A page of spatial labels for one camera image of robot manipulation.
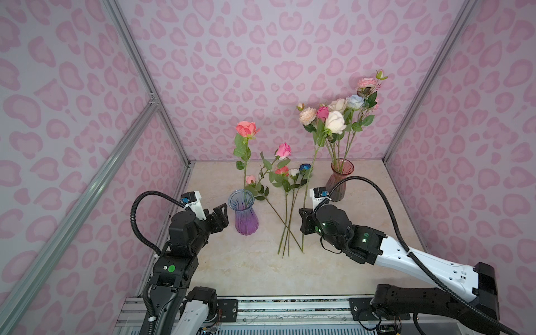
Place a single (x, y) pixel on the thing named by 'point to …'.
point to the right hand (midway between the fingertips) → (298, 211)
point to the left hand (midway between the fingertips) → (218, 204)
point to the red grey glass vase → (340, 169)
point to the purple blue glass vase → (246, 220)
